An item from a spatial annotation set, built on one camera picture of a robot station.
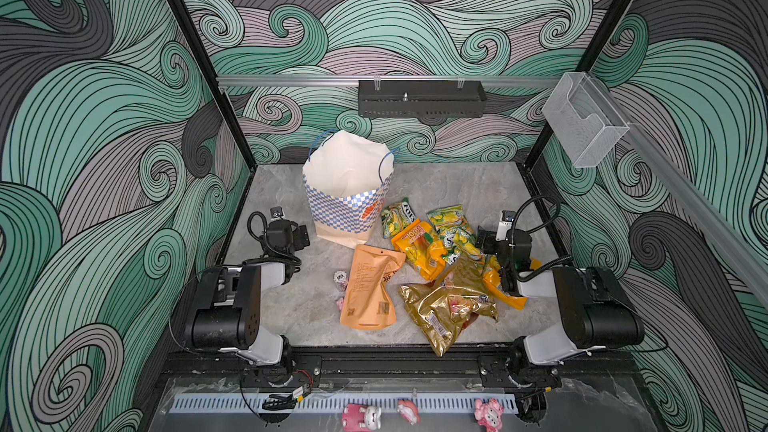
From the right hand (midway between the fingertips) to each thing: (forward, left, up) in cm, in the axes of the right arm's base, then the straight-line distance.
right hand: (496, 227), depth 94 cm
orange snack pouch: (-24, +40, 0) cm, 47 cm away
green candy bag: (-5, +12, -2) cm, 13 cm away
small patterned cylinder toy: (-18, +49, 0) cm, 52 cm away
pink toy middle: (-48, +30, 0) cm, 56 cm away
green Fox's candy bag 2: (+4, +32, -1) cm, 32 cm away
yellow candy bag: (-17, +5, -1) cm, 18 cm away
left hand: (-1, +68, +1) cm, 68 cm away
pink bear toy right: (-48, +13, -2) cm, 49 cm away
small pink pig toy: (-23, +48, -4) cm, 54 cm away
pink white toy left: (-49, +42, -2) cm, 64 cm away
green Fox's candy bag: (+4, +13, -3) cm, 14 cm away
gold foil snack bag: (-26, +19, -2) cm, 32 cm away
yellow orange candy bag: (-7, +25, 0) cm, 26 cm away
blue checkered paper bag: (+21, +50, +1) cm, 54 cm away
